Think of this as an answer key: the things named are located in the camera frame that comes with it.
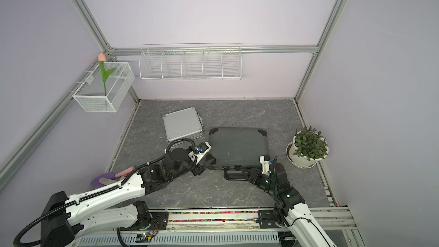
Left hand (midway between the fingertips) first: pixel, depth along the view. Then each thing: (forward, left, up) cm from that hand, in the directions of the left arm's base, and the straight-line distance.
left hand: (207, 154), depth 74 cm
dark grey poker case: (+8, -15, -13) cm, 22 cm away
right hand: (-5, -17, -12) cm, 21 cm away
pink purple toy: (0, +52, -19) cm, 56 cm away
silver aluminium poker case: (+29, +15, -16) cm, 36 cm away
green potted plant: (+2, -48, -1) cm, 48 cm away
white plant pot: (-5, -43, -5) cm, 43 cm away
